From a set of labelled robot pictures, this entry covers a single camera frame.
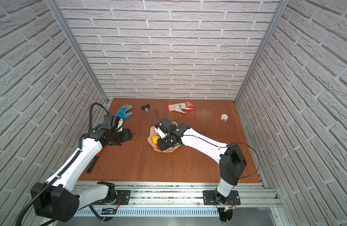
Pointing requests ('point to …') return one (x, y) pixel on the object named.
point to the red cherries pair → (158, 147)
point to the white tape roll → (224, 117)
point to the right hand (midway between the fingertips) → (163, 145)
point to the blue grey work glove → (121, 113)
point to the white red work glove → (178, 107)
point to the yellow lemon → (155, 138)
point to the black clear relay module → (145, 107)
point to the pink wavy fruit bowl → (153, 133)
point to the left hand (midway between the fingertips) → (131, 133)
